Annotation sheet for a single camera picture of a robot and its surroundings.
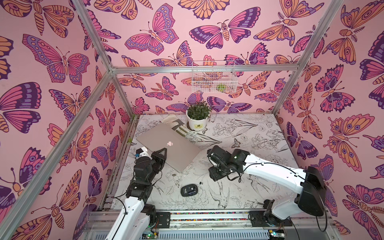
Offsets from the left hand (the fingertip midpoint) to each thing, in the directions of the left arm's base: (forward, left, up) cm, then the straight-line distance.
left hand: (168, 147), depth 77 cm
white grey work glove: (+32, 0, -19) cm, 37 cm away
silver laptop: (+4, -5, -8) cm, 10 cm away
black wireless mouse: (-16, -10, -19) cm, 27 cm away
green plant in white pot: (+28, -15, -4) cm, 32 cm away
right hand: (-10, -23, -10) cm, 27 cm away
